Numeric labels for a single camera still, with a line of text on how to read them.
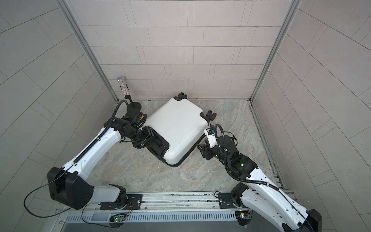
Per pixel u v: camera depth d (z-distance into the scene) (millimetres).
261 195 465
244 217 677
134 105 1051
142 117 674
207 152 626
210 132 609
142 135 668
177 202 723
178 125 790
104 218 684
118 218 643
